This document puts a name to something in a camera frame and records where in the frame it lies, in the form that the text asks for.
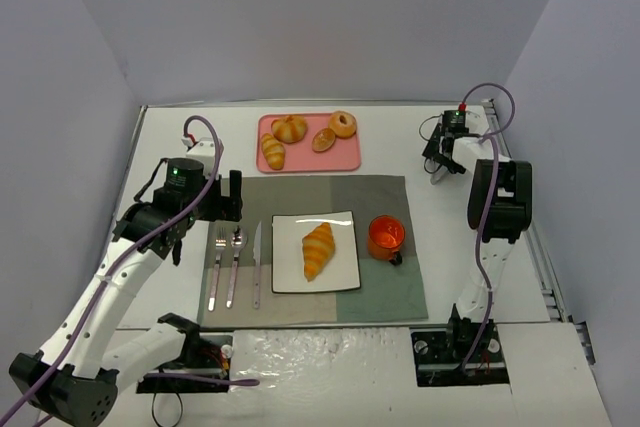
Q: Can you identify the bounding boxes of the small striped croissant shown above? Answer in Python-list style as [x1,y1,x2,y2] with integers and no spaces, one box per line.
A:
[260,133,286,171]

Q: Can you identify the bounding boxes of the orange mug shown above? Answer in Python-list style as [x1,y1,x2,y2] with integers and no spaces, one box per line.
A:
[367,215,406,266]

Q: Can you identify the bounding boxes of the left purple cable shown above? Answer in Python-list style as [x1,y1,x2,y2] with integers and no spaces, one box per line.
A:
[0,116,261,427]

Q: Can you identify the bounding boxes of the grey green placemat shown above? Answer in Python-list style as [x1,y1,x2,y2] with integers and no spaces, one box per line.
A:
[198,175,428,331]

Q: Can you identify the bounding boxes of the white square plate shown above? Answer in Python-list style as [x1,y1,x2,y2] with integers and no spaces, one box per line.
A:
[272,211,361,294]

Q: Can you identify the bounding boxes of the pink serving tray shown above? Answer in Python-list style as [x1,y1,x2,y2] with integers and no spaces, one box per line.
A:
[255,112,361,174]

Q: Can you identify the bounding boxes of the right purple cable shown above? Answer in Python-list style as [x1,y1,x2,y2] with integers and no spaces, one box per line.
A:
[458,81,517,373]

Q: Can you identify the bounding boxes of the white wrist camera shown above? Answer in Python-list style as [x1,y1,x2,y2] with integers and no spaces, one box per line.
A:
[182,134,224,178]
[465,110,485,136]

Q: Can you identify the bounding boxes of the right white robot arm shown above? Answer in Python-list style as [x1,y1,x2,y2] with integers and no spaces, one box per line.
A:
[422,108,533,325]

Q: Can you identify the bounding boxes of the aluminium frame rail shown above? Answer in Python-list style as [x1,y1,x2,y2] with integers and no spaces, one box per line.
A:
[482,99,599,366]

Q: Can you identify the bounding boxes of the purple cable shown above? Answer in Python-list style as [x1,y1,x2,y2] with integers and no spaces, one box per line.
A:
[458,81,517,373]
[0,116,261,427]

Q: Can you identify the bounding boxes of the pink handled fork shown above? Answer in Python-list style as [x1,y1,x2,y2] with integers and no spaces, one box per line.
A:
[207,227,227,312]

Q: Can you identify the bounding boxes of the pink handled knife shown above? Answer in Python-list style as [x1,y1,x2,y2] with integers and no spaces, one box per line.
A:
[253,221,262,310]

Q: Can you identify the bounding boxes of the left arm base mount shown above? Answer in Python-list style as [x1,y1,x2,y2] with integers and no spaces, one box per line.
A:
[135,333,233,394]

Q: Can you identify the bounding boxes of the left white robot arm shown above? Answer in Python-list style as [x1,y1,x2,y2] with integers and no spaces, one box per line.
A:
[1,158,242,426]

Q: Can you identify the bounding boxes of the pink handled spoon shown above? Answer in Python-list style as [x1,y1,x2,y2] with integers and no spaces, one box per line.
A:
[225,225,248,309]

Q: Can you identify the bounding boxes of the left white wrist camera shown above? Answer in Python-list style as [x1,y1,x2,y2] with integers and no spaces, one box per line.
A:
[182,134,224,178]

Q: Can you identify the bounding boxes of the metal serving tongs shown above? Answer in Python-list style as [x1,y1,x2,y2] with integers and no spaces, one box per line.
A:
[430,165,449,185]

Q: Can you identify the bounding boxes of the large striped croissant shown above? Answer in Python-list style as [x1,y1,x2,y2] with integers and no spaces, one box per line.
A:
[302,222,336,282]

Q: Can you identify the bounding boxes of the round pumpkin bread bun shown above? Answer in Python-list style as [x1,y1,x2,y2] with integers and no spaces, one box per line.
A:
[271,115,308,144]

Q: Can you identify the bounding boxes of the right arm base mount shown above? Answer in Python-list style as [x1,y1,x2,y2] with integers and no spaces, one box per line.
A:
[411,329,510,388]

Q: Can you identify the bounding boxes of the glazed donut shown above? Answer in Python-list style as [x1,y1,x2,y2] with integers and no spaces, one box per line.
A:
[328,111,357,139]

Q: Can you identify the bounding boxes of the small round bun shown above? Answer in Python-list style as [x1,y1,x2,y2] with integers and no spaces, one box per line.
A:
[311,128,336,153]

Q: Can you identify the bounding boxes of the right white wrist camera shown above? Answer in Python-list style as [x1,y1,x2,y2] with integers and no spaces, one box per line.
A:
[465,110,485,136]

